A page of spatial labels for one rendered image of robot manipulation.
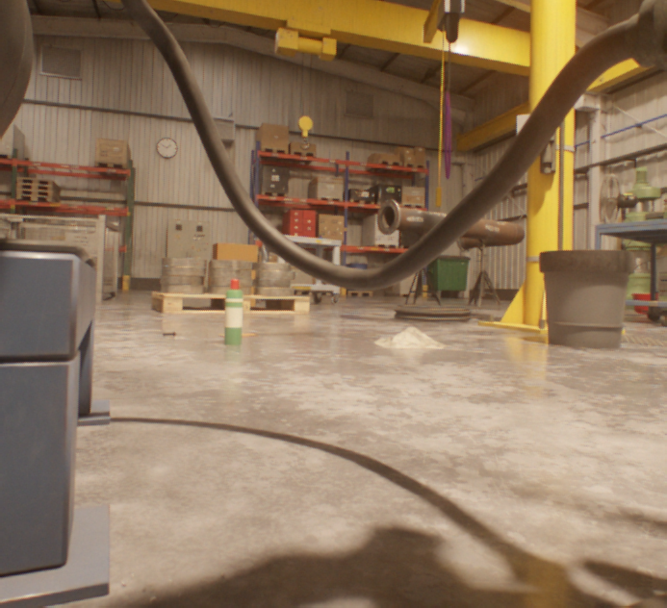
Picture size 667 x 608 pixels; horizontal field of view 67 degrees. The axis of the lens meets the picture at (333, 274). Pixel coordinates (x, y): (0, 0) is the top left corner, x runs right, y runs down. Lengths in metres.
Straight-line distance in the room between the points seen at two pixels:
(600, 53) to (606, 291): 2.01
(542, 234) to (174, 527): 3.12
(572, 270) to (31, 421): 2.22
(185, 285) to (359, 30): 9.31
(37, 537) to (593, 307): 2.25
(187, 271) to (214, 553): 3.77
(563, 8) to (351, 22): 9.06
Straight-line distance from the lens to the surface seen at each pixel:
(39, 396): 0.45
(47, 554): 0.48
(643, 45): 0.47
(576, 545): 0.57
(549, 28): 3.82
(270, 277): 4.39
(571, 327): 2.47
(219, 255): 5.20
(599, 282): 2.45
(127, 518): 0.58
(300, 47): 12.12
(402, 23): 13.11
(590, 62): 0.52
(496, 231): 8.33
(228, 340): 1.97
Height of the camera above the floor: 0.23
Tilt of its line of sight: 1 degrees up
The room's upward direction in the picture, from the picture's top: 2 degrees clockwise
